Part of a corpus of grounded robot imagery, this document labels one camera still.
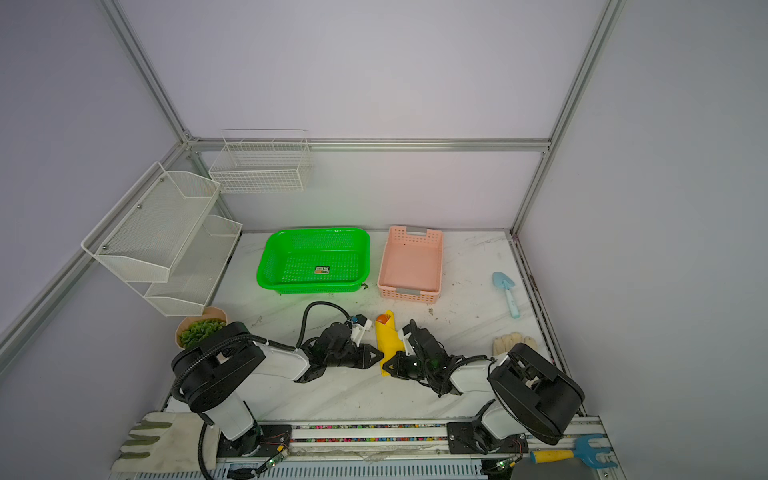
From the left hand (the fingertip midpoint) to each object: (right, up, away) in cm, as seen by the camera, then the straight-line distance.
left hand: (381, 358), depth 86 cm
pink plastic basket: (+11, +27, +28) cm, 40 cm away
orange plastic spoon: (0, +10, +7) cm, 13 cm away
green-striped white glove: (-53, -17, -13) cm, 57 cm away
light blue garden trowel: (+43, +21, +17) cm, 51 cm away
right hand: (0, -2, -2) cm, 3 cm away
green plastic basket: (-24, +29, +25) cm, 45 cm away
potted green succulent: (-51, +9, -6) cm, 53 cm away
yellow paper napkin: (+2, +4, +3) cm, 6 cm away
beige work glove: (+37, +3, +3) cm, 37 cm away
